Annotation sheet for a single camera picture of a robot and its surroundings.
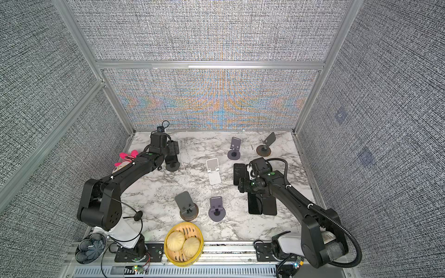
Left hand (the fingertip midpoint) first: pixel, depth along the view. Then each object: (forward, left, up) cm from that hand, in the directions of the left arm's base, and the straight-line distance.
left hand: (169, 144), depth 93 cm
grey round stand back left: (-3, +1, -14) cm, 14 cm away
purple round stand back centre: (+3, -36, -14) cm, 39 cm away
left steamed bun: (-45, -7, -9) cm, 46 cm away
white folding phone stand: (-10, -23, -11) cm, 28 cm away
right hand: (-23, -39, -8) cm, 46 cm away
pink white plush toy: (-3, +25, -8) cm, 27 cm away
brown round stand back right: (+4, -55, -13) cm, 56 cm away
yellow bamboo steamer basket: (-51, -8, -13) cm, 53 cm away
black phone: (-11, -37, -14) cm, 41 cm away
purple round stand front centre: (-33, -24, -13) cm, 43 cm away
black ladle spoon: (-33, +13, -13) cm, 38 cm away
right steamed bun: (-48, -13, -8) cm, 50 cm away
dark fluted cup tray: (-45, +30, -14) cm, 56 cm away
